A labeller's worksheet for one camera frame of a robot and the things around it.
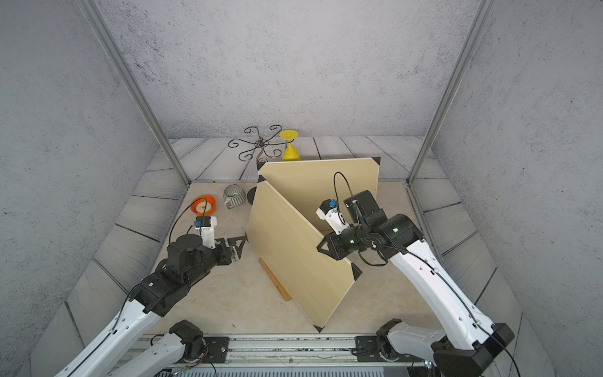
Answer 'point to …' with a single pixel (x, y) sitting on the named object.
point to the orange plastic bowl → (200, 199)
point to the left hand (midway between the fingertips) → (239, 240)
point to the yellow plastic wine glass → (290, 154)
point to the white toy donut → (202, 206)
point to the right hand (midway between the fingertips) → (323, 247)
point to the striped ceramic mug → (234, 195)
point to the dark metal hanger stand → (252, 137)
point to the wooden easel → (283, 292)
